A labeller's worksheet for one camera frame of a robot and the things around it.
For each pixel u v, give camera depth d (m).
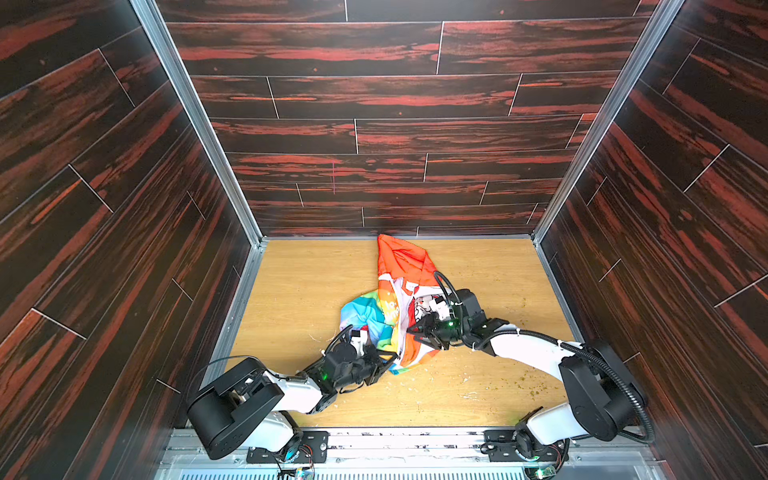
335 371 0.64
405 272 1.07
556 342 0.50
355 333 0.82
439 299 0.83
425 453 0.73
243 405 0.44
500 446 0.73
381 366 0.75
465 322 0.69
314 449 0.73
